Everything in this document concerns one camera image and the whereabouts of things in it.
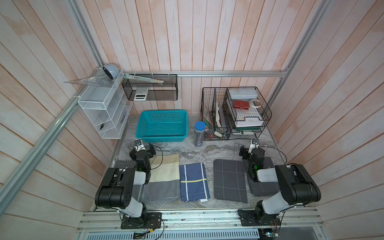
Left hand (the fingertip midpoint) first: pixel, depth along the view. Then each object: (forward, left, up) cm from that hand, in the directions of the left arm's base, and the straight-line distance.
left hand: (143, 146), depth 93 cm
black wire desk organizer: (+25, -61, +6) cm, 66 cm away
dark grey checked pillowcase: (-19, -53, -7) cm, 57 cm away
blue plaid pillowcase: (-21, -32, -7) cm, 39 cm away
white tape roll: (+24, -73, +13) cm, 78 cm away
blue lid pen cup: (+5, -35, +7) cm, 36 cm away
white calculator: (+30, +3, +18) cm, 35 cm away
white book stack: (+12, -67, +11) cm, 69 cm away
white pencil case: (+37, -68, +14) cm, 79 cm away
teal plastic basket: (+24, -8, -8) cm, 27 cm away
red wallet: (+23, -63, +15) cm, 69 cm away
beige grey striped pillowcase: (-21, -15, -6) cm, 26 cm away
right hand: (+2, -69, -1) cm, 69 cm away
